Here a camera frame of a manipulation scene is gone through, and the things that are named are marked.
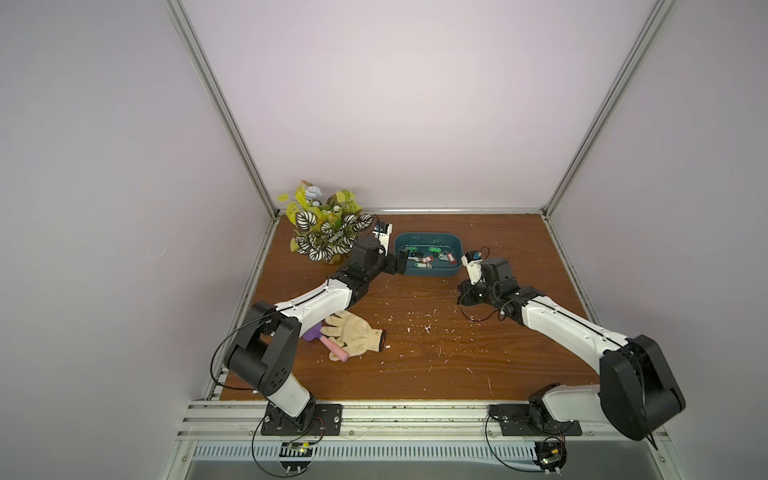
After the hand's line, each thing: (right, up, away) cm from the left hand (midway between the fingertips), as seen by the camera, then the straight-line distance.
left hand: (400, 246), depth 87 cm
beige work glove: (-14, -27, 0) cm, 30 cm away
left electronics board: (-26, -50, -15) cm, 59 cm away
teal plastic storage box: (+12, -4, +19) cm, 23 cm away
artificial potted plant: (-22, +5, -3) cm, 23 cm away
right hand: (+18, -10, 0) cm, 21 cm away
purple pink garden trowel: (-25, -26, 0) cm, 37 cm away
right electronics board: (+36, -49, -18) cm, 64 cm away
